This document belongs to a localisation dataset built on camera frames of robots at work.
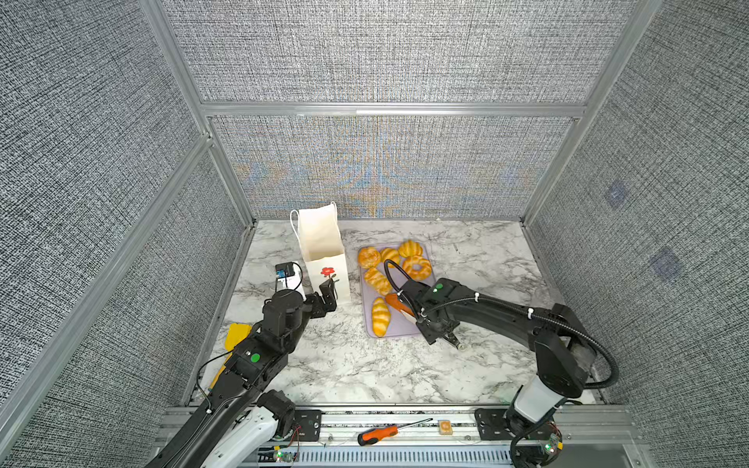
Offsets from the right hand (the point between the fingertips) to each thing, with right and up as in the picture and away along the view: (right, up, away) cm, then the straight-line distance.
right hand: (435, 323), depth 84 cm
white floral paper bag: (-36, +27, +11) cm, 46 cm away
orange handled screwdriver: (-17, -24, -12) cm, 32 cm away
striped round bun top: (-5, +22, +23) cm, 32 cm away
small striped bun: (-13, +20, +20) cm, 31 cm away
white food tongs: (+4, -3, -12) cm, 13 cm away
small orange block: (0, -23, -11) cm, 26 cm away
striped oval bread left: (-16, 0, +6) cm, 17 cm away
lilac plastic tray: (-15, +16, -11) cm, 25 cm away
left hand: (-30, +14, -12) cm, 35 cm away
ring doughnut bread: (-3, +15, +20) cm, 25 cm away
